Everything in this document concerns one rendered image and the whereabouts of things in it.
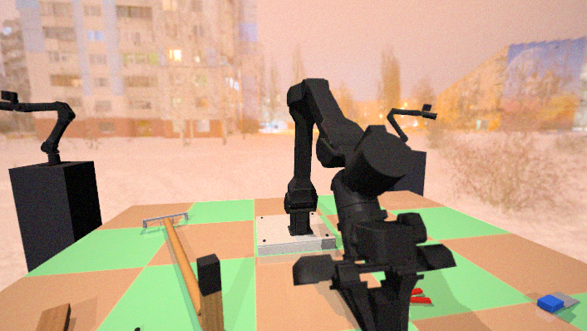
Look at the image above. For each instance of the red-handled pliers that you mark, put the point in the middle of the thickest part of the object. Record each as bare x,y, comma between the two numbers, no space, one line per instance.
419,300

